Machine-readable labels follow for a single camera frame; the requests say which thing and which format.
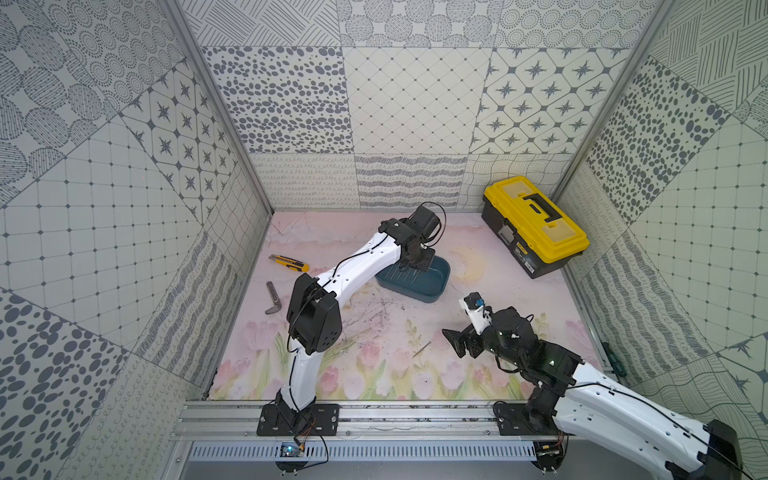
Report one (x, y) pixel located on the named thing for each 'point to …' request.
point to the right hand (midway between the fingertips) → (458, 323)
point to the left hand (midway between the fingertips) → (423, 255)
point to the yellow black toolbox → (534, 229)
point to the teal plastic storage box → (421, 286)
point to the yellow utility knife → (294, 265)
